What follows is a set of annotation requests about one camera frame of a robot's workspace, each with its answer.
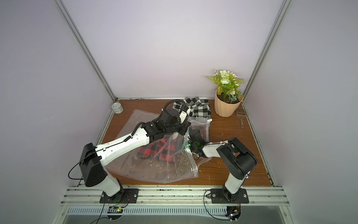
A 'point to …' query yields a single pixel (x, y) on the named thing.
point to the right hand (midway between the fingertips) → (174, 142)
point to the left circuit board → (114, 209)
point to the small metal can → (117, 107)
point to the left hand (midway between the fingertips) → (192, 123)
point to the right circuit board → (233, 212)
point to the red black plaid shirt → (164, 149)
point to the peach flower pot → (225, 107)
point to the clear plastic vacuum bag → (185, 165)
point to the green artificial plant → (227, 84)
